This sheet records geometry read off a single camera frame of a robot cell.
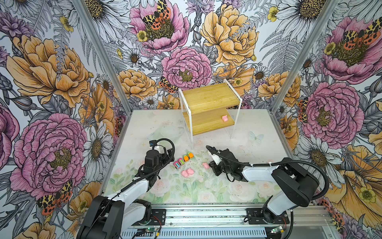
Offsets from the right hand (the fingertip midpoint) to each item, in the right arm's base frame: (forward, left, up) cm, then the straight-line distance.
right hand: (211, 168), depth 90 cm
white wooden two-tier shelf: (+17, +4, +33) cm, 37 cm away
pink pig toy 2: (+1, +3, +2) cm, 4 cm away
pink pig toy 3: (-2, +13, +1) cm, 13 cm away
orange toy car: (+6, +15, +2) cm, 17 cm away
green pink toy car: (+3, +18, +3) cm, 19 cm away
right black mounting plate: (-25, -19, 0) cm, 32 cm away
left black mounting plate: (-25, +28, +1) cm, 38 cm away
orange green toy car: (+9, +13, +1) cm, 15 cm away
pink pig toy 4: (-4, +16, +1) cm, 16 cm away
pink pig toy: (+25, -9, +17) cm, 31 cm away
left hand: (+6, +27, +7) cm, 28 cm away
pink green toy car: (+1, +21, +3) cm, 21 cm away
